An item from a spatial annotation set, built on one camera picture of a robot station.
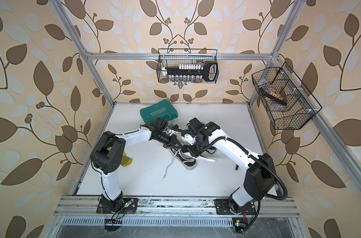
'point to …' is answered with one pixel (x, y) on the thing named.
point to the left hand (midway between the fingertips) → (180, 145)
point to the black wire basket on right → (273, 81)
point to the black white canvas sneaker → (189, 162)
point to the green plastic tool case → (164, 109)
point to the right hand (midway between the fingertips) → (193, 153)
